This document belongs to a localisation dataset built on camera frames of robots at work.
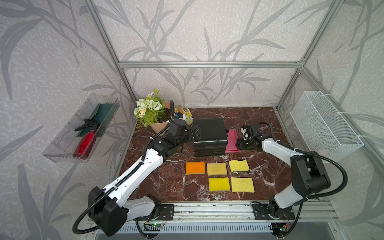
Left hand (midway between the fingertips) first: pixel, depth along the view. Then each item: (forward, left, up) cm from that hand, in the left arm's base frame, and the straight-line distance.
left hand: (195, 131), depth 76 cm
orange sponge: (-9, -1, -24) cm, 26 cm away
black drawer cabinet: (-1, -10, -6) cm, 12 cm away
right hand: (+4, -28, -19) cm, 34 cm away
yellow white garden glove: (+28, +6, -23) cm, 37 cm away
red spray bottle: (-15, +43, +11) cm, 46 cm away
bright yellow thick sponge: (-19, -13, -24) cm, 33 cm away
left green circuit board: (-38, +17, -24) cm, 48 cm away
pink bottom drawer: (+13, -26, -24) cm, 38 cm away
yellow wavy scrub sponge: (-9, -26, -22) cm, 36 cm away
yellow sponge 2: (-20, -26, -23) cm, 40 cm away
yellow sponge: (-11, -13, -23) cm, 28 cm away
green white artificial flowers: (+11, +25, +5) cm, 27 cm away
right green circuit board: (-39, -42, -27) cm, 63 cm away
